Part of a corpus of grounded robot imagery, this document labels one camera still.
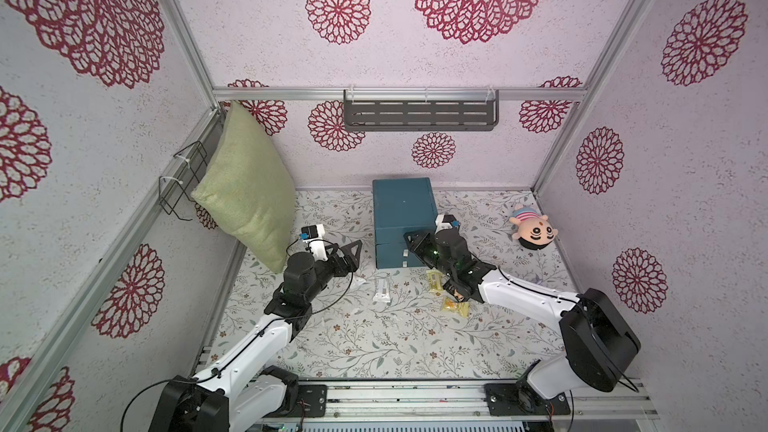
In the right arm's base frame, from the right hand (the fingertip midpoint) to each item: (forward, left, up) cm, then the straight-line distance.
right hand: (401, 234), depth 83 cm
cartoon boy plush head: (+11, -44, -12) cm, 46 cm away
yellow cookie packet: (-14, -18, -18) cm, 28 cm away
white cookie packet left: (-5, +13, -18) cm, 23 cm away
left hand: (-4, +14, 0) cm, 14 cm away
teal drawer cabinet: (+9, 0, +2) cm, 9 cm away
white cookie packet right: (-9, +6, -18) cm, 21 cm away
